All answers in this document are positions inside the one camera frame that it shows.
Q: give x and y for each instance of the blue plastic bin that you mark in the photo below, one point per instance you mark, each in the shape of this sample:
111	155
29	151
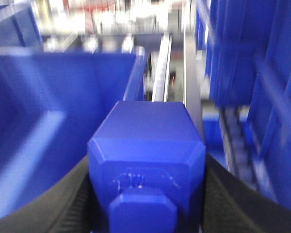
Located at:
51	97
14	31

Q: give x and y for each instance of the blue plastic box with knob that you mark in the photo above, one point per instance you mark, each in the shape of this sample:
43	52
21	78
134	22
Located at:
145	145

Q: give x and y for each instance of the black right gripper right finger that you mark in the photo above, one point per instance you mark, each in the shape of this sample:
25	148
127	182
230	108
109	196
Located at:
245	211

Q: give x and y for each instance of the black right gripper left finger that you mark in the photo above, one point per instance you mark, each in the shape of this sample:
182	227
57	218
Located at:
38	216

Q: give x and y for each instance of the row of blue bins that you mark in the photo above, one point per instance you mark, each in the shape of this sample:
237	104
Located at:
232	60

